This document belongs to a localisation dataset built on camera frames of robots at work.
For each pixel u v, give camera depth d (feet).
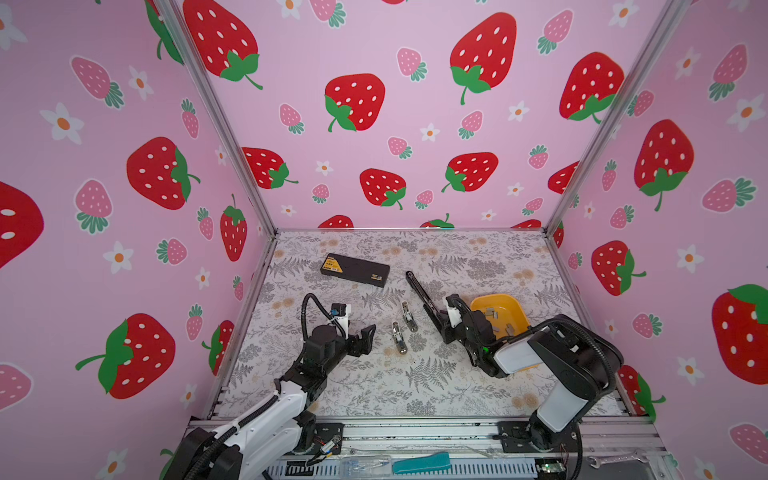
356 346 2.47
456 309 2.61
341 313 2.40
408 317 3.13
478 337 2.31
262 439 1.60
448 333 2.70
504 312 3.19
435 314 3.07
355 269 3.54
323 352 2.09
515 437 2.41
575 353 1.66
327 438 2.39
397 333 2.97
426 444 2.41
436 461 2.30
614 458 2.35
